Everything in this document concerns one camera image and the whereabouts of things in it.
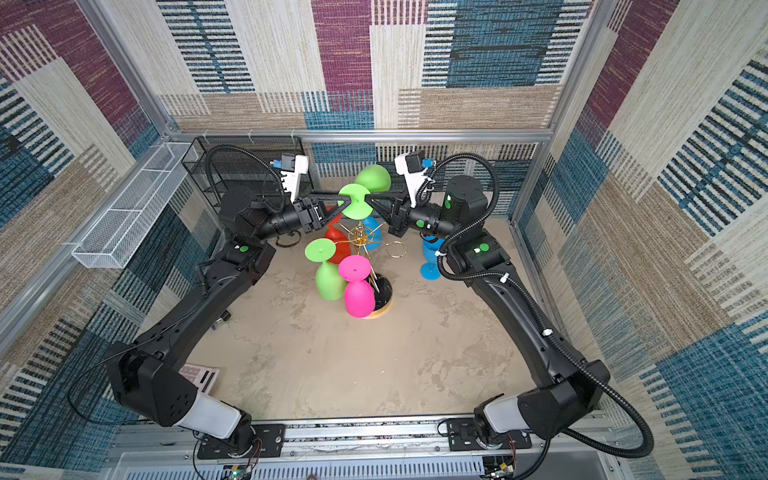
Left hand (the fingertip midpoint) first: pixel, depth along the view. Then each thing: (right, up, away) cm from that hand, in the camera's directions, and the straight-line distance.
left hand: (351, 197), depth 58 cm
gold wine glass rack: (0, -7, +18) cm, 19 cm away
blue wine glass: (+3, -5, +21) cm, 21 cm away
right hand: (+3, -1, +1) cm, 3 cm away
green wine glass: (-8, -18, +19) cm, 28 cm away
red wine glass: (-7, -5, +26) cm, 28 cm away
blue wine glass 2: (+22, -18, +47) cm, 55 cm away
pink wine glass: (0, -20, +16) cm, 26 cm away
